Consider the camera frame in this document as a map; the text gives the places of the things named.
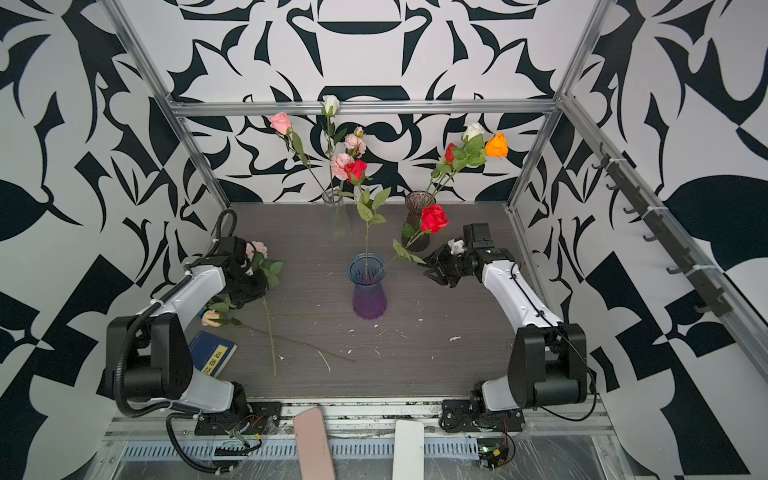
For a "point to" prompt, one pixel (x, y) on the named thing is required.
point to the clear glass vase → (337, 224)
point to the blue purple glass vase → (368, 270)
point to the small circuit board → (492, 452)
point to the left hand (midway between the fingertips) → (263, 287)
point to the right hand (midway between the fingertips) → (422, 263)
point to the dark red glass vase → (414, 203)
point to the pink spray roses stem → (355, 148)
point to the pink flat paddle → (314, 449)
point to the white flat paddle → (409, 450)
